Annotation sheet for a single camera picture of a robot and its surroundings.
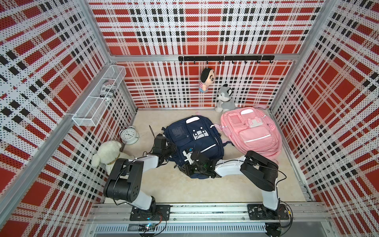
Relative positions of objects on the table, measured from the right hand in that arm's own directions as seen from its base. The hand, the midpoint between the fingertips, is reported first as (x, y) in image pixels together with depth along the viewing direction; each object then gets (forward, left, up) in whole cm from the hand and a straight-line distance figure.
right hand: (184, 168), depth 87 cm
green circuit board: (-29, +16, 0) cm, 33 cm away
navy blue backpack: (+24, -6, +1) cm, 25 cm away
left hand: (+15, +5, +1) cm, 16 cm away
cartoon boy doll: (+45, -15, +31) cm, 57 cm away
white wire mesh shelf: (+30, +59, +19) cm, 69 cm away
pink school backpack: (+28, -47, 0) cm, 55 cm away
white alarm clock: (+23, +39, +2) cm, 46 cm away
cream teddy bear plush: (+2, +38, +16) cm, 42 cm away
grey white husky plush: (+49, -28, +13) cm, 58 cm away
